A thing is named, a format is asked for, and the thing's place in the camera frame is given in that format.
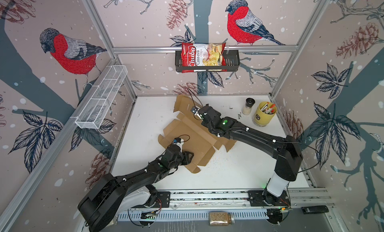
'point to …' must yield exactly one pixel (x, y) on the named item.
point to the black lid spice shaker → (247, 109)
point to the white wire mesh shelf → (99, 106)
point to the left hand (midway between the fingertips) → (192, 156)
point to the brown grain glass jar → (221, 218)
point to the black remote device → (313, 209)
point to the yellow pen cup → (264, 113)
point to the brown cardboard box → (199, 143)
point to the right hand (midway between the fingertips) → (206, 114)
